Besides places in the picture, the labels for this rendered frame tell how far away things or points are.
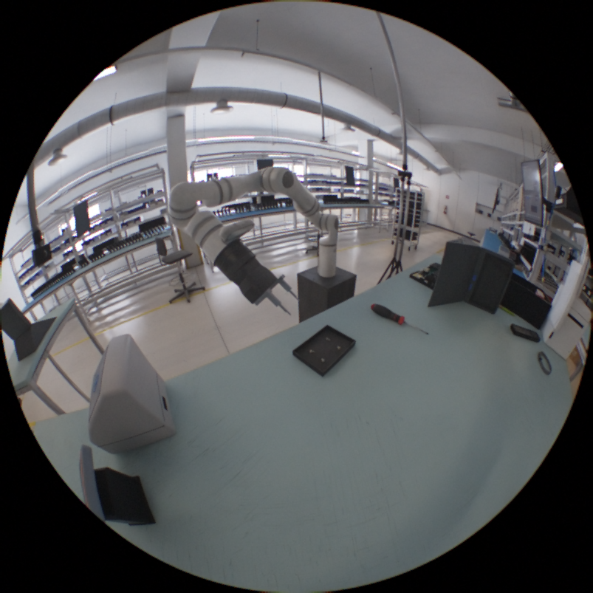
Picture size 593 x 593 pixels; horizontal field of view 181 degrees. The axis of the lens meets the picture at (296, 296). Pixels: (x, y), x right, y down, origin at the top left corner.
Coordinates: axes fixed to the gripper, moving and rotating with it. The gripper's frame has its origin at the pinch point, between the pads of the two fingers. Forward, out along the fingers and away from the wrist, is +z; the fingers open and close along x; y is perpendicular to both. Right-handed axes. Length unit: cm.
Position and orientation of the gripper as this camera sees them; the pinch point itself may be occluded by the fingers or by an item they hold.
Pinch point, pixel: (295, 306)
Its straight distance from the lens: 38.0
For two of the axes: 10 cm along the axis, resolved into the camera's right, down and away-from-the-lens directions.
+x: -3.3, 5.1, -7.9
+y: -6.4, 4.9, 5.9
